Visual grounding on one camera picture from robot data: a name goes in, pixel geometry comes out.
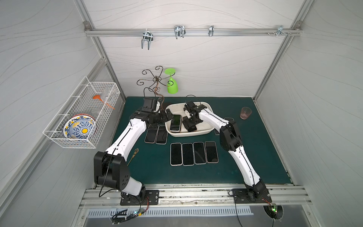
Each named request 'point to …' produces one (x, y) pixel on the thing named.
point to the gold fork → (136, 151)
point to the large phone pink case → (211, 152)
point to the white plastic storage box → (204, 127)
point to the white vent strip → (179, 212)
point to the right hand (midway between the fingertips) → (190, 122)
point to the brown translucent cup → (245, 112)
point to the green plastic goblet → (172, 85)
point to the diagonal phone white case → (229, 119)
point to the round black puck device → (274, 211)
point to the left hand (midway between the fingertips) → (168, 117)
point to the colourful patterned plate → (78, 126)
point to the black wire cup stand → (154, 86)
